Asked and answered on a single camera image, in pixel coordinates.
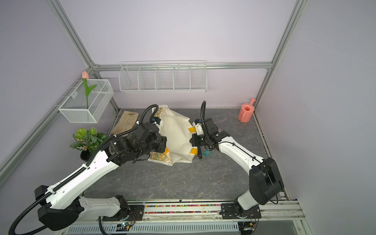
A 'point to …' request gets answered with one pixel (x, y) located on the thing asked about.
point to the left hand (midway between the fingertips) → (166, 141)
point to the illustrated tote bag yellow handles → (175, 127)
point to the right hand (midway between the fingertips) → (190, 140)
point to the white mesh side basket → (74, 110)
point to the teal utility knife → (207, 152)
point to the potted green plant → (87, 141)
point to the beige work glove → (127, 120)
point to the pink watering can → (246, 111)
